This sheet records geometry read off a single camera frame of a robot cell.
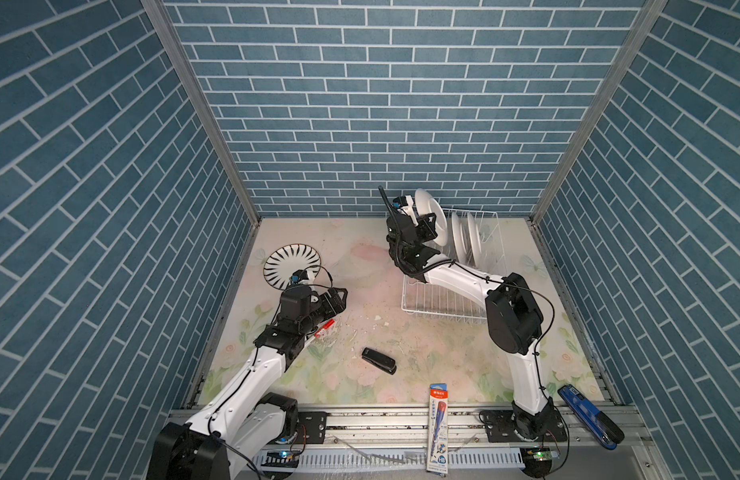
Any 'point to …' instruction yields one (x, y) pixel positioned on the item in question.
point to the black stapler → (381, 361)
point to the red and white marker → (327, 325)
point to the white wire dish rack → (426, 298)
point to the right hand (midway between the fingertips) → (432, 215)
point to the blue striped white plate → (287, 260)
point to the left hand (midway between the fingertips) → (341, 295)
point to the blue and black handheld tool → (601, 425)
